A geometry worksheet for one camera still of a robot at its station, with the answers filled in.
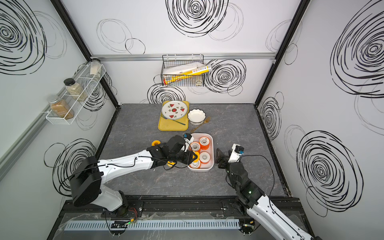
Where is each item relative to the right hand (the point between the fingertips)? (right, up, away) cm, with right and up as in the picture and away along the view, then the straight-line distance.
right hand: (223, 151), depth 77 cm
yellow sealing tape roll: (-41, +2, +19) cm, 45 cm away
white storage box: (-6, -10, +6) cm, 13 cm away
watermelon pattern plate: (-31, +24, +38) cm, 55 cm away
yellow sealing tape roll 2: (-14, -4, -1) cm, 14 cm away
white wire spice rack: (-82, +40, +16) cm, 93 cm away
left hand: (-14, -3, +1) cm, 14 cm away
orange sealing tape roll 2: (-14, 0, +13) cm, 20 cm away
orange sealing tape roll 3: (-9, -6, +12) cm, 16 cm away
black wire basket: (-23, +40, +9) cm, 47 cm away
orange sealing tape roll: (-9, +2, +16) cm, 18 cm away
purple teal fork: (-28, +15, +32) cm, 45 cm away
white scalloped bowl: (-13, +18, +33) cm, 40 cm away
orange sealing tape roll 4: (-14, -10, +8) cm, 19 cm away
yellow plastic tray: (-25, +13, +31) cm, 42 cm away
